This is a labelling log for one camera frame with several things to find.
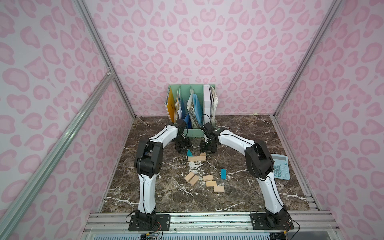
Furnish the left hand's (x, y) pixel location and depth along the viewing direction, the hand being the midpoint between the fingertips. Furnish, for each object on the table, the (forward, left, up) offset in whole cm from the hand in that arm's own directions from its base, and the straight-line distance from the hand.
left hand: (191, 148), depth 97 cm
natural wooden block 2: (-17, +1, -3) cm, 17 cm away
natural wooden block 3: (-20, -2, -3) cm, 20 cm away
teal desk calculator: (-12, -55, -2) cm, 56 cm away
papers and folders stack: (+14, -3, +18) cm, 23 cm away
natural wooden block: (-6, -7, -2) cm, 10 cm away
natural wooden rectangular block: (-6, -1, -3) cm, 7 cm away
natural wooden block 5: (-21, -12, -4) cm, 25 cm away
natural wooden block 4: (-18, -11, -4) cm, 21 cm away
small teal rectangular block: (-16, -20, -3) cm, 25 cm away
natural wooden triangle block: (-4, -8, -1) cm, 9 cm away
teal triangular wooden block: (-3, +1, -1) cm, 3 cm away
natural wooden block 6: (-24, -16, -4) cm, 29 cm away
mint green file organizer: (+36, +5, +19) cm, 41 cm away
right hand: (-2, -7, -1) cm, 7 cm away
